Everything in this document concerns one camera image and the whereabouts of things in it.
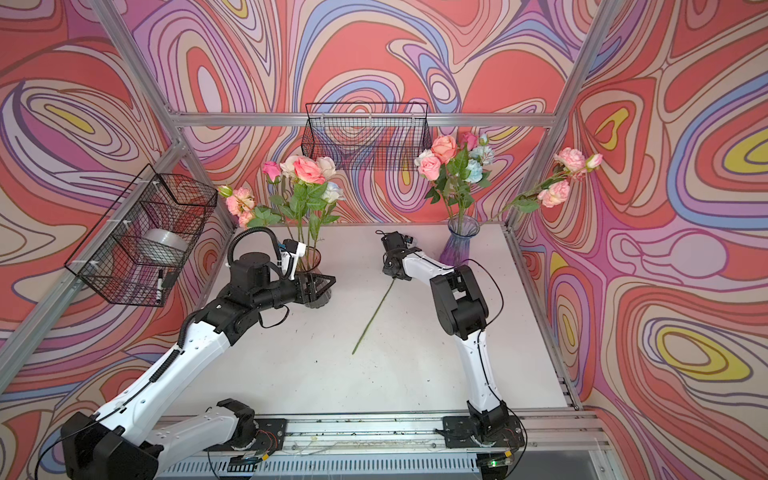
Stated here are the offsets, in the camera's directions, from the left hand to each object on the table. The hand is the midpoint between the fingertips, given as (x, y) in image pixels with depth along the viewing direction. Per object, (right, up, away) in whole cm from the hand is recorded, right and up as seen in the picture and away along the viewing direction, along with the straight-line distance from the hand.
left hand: (331, 279), depth 72 cm
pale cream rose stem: (+10, -14, +23) cm, 29 cm away
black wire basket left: (-49, +7, +1) cm, 50 cm away
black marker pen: (-42, -2, 0) cm, 42 cm away
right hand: (+17, -1, +34) cm, 38 cm away
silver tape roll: (-41, +10, +1) cm, 42 cm away
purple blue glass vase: (+36, +8, +23) cm, 44 cm away
